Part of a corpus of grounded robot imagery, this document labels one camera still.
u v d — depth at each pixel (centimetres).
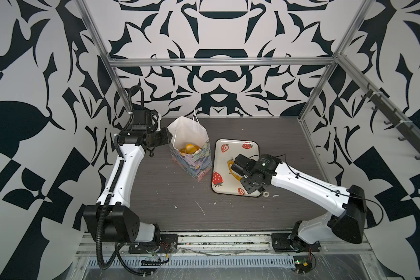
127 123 58
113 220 40
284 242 75
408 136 55
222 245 76
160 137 68
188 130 89
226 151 104
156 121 66
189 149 88
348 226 39
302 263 71
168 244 72
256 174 52
